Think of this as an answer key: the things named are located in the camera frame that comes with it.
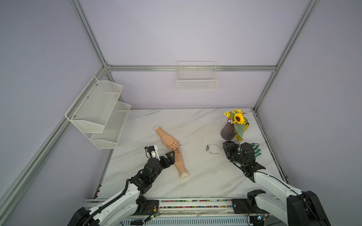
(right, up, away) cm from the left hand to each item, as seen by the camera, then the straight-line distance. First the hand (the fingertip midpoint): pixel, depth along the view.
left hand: (169, 155), depth 83 cm
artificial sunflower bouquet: (+40, +23, -2) cm, 46 cm away
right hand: (+34, +5, +4) cm, 34 cm away
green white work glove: (+59, +1, +12) cm, 60 cm away
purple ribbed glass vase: (+40, +13, +14) cm, 44 cm away
